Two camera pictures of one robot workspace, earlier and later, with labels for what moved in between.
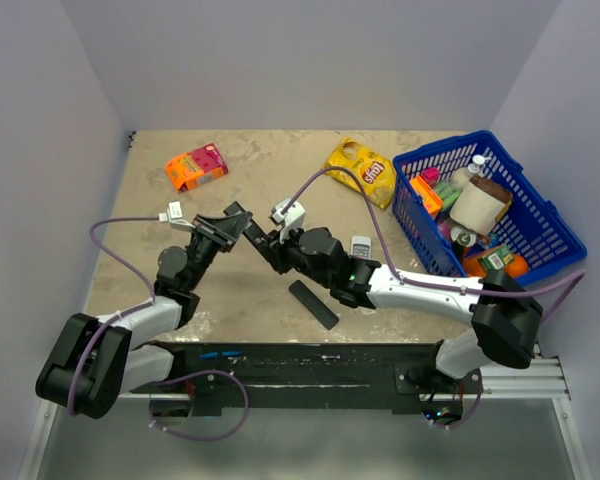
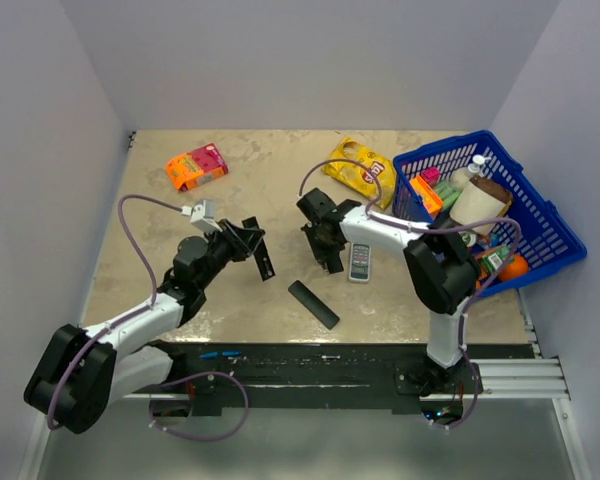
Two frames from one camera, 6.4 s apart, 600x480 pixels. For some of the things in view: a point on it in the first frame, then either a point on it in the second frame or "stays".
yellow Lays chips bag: x=377 y=174 stays
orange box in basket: x=430 y=199 stays
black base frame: x=278 y=374 stays
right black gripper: x=281 y=249 to x=321 y=254
